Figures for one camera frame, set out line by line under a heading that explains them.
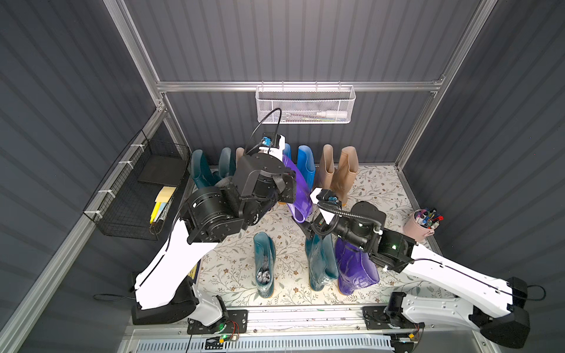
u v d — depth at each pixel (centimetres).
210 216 31
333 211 37
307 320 75
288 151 94
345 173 87
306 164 86
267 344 77
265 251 63
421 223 85
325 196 49
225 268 86
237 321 73
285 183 44
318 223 53
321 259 30
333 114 91
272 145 41
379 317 74
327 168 88
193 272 83
